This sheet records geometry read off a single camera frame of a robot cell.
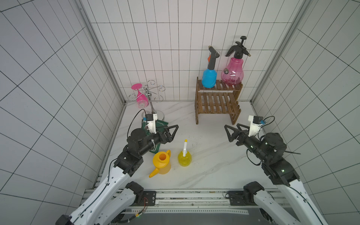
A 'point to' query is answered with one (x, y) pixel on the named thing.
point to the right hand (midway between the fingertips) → (225, 126)
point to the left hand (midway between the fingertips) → (171, 129)
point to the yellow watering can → (161, 161)
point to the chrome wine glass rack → (147, 93)
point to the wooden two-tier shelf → (223, 98)
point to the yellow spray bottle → (184, 157)
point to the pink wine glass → (142, 100)
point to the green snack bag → (159, 124)
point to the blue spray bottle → (209, 76)
